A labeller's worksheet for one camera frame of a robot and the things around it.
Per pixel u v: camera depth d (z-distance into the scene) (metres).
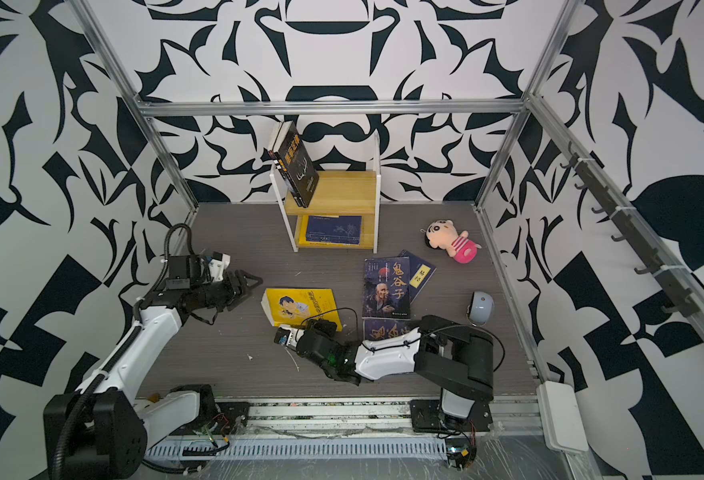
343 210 0.91
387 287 0.95
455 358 0.47
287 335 0.70
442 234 1.02
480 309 0.85
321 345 0.62
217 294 0.71
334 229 1.02
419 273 1.00
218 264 0.77
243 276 0.75
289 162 0.83
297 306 0.86
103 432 0.39
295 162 0.85
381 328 0.87
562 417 0.71
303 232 1.05
